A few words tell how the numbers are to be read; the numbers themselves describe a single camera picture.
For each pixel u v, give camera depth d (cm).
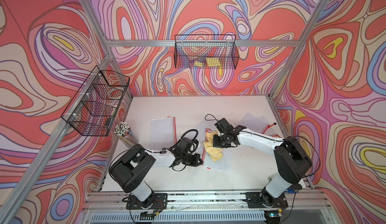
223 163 86
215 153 84
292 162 46
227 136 66
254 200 73
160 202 72
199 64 82
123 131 80
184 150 72
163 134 99
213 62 91
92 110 73
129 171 45
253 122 104
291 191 78
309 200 75
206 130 99
